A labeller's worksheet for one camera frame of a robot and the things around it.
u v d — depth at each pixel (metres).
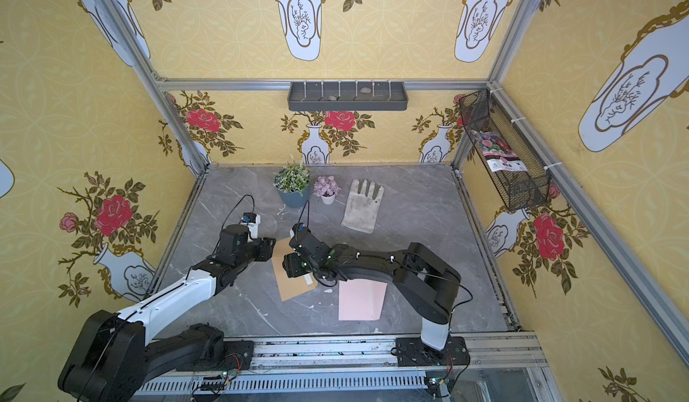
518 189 0.86
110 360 0.40
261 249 0.79
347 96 0.92
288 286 0.86
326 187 1.00
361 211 1.05
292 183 0.96
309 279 0.88
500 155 0.76
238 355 0.73
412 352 0.75
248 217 0.78
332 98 0.90
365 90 0.93
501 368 0.77
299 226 0.78
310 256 0.65
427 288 0.46
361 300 0.84
